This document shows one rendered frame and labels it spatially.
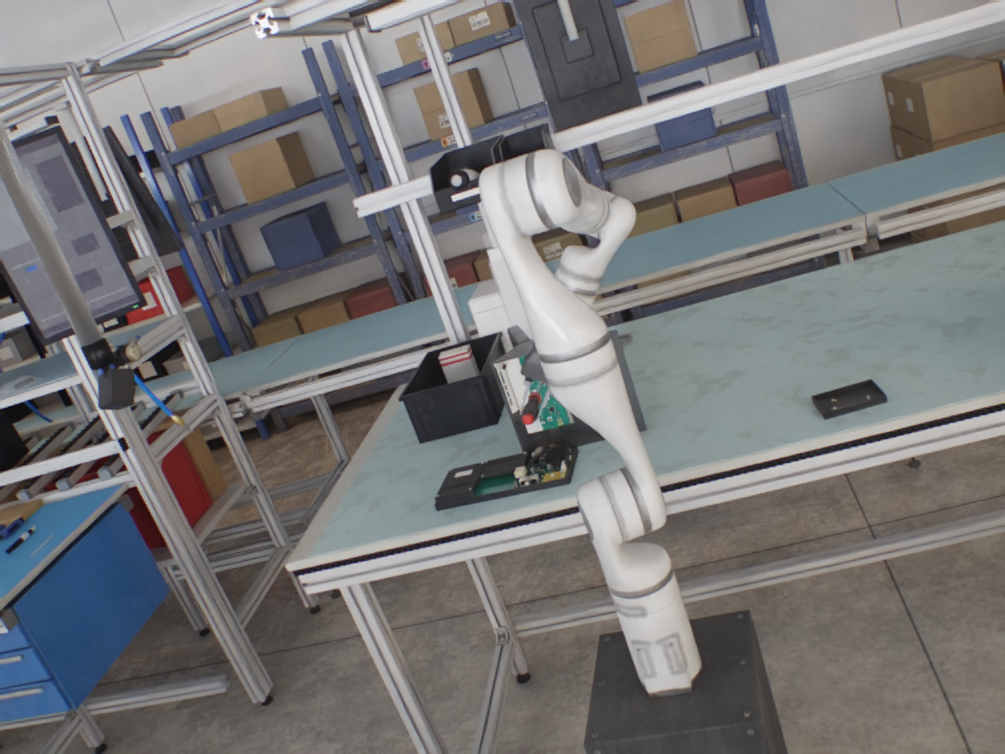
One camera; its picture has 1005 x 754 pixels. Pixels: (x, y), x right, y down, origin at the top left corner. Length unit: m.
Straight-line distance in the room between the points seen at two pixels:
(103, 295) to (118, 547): 0.80
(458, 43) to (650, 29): 1.06
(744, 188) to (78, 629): 4.06
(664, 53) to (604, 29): 1.82
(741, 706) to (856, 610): 1.53
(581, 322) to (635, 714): 0.56
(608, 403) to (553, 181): 0.28
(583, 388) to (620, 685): 0.48
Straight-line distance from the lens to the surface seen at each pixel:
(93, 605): 2.82
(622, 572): 1.18
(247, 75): 6.15
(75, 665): 2.74
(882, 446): 1.57
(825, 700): 2.51
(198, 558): 3.10
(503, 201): 1.03
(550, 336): 1.07
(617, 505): 1.15
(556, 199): 1.02
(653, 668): 1.29
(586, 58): 3.40
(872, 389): 1.65
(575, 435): 1.77
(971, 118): 4.95
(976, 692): 2.49
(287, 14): 1.90
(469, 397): 1.96
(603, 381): 1.09
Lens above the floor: 1.70
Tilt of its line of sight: 19 degrees down
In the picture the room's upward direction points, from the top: 19 degrees counter-clockwise
